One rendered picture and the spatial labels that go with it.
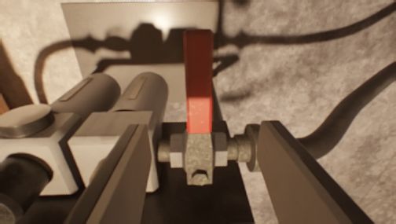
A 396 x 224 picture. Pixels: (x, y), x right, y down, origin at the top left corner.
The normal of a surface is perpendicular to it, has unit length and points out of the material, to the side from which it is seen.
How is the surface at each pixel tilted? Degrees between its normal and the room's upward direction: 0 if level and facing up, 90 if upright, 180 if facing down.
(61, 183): 0
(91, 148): 0
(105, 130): 90
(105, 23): 0
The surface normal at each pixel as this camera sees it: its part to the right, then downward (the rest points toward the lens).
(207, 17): 0.03, 0.49
